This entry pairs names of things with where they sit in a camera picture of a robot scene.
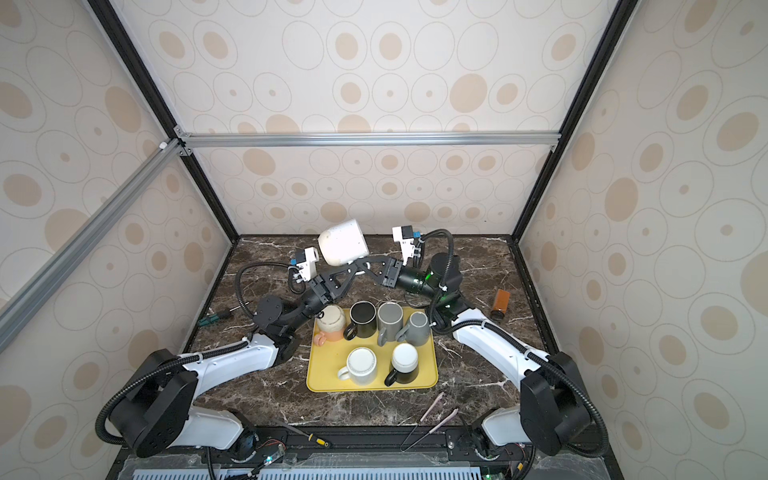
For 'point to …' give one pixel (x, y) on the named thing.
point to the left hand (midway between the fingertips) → (362, 275)
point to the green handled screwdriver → (216, 316)
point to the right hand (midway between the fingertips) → (359, 270)
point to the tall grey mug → (390, 317)
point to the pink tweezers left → (438, 400)
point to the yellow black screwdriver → (310, 436)
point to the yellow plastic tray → (328, 360)
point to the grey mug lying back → (417, 332)
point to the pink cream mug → (331, 326)
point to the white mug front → (360, 368)
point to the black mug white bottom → (405, 364)
